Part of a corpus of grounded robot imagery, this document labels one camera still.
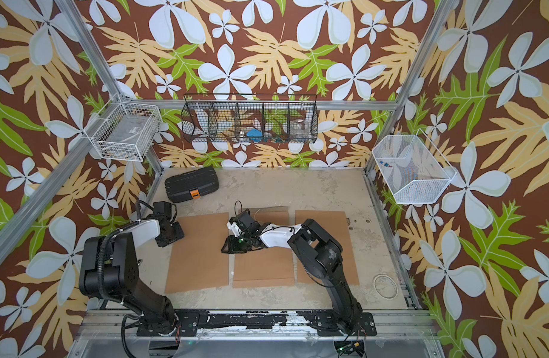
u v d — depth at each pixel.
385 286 0.83
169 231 0.79
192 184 1.09
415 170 0.84
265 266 0.88
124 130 0.86
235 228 0.87
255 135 0.94
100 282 0.42
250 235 0.76
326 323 0.75
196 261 0.89
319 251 0.53
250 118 0.98
